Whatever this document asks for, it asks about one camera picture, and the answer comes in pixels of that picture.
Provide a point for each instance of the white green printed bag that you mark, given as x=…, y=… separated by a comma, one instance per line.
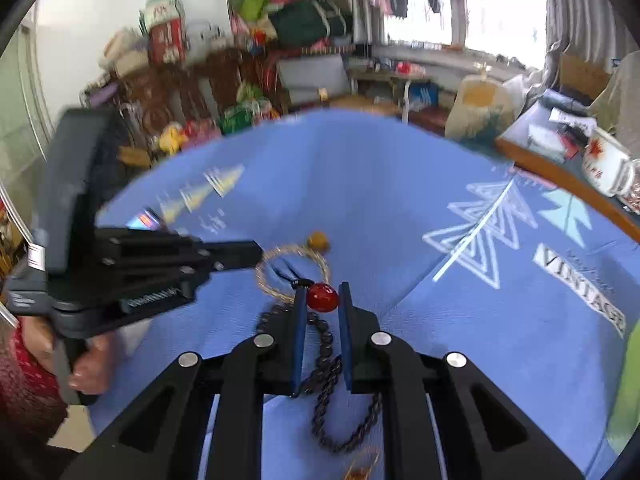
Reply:
x=160, y=7

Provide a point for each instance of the small red pendant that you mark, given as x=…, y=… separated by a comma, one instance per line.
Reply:
x=361, y=470

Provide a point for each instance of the chair with grey cushion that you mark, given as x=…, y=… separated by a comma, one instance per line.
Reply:
x=312, y=80

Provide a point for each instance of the person's left hand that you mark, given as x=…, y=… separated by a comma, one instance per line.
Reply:
x=92, y=367

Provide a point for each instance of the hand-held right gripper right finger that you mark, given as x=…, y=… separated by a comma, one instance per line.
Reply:
x=345, y=340

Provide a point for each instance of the wooden desk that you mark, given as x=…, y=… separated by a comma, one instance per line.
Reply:
x=545, y=160

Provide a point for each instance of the green packet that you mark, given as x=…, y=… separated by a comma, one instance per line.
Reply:
x=254, y=4

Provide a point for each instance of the grey curtain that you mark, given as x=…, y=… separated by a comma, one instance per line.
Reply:
x=590, y=10

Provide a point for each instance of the red printed box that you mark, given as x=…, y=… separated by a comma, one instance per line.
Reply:
x=167, y=40

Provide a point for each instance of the dark green duffel bag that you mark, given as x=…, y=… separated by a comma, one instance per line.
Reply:
x=310, y=22

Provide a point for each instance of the cardboard box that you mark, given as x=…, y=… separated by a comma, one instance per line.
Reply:
x=582, y=75

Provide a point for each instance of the beige cloth cover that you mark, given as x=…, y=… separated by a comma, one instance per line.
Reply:
x=620, y=90

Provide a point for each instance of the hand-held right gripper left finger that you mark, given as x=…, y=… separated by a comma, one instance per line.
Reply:
x=299, y=340

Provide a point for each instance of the white papers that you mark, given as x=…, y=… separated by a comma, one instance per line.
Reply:
x=572, y=116

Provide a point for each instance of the white enamel mug, red star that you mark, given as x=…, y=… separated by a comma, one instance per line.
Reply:
x=602, y=162

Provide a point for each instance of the blue printed blanket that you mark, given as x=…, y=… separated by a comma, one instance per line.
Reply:
x=400, y=200

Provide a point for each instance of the carved wooden chair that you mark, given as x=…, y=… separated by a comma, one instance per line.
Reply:
x=170, y=90

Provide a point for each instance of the yellow white plastic bag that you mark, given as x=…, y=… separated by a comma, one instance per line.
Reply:
x=477, y=107

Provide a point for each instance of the clear plastic snack bag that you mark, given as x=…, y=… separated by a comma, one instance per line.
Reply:
x=634, y=187

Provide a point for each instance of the yellow toy duck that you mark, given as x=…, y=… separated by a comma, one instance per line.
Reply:
x=172, y=140

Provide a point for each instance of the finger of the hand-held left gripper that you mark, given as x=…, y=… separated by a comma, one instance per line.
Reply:
x=225, y=252
x=160, y=296

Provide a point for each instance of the pale booklet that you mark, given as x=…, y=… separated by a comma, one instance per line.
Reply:
x=545, y=136

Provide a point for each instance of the small round table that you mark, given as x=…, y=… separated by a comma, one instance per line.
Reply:
x=387, y=74

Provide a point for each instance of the smartphone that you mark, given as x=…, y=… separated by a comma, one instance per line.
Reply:
x=144, y=220

